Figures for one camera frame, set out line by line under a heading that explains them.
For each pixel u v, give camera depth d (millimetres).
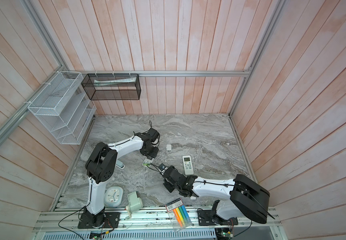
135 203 744
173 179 635
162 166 730
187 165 917
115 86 1030
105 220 718
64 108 734
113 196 787
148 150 842
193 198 794
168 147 1015
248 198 428
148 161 928
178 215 744
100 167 534
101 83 882
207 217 756
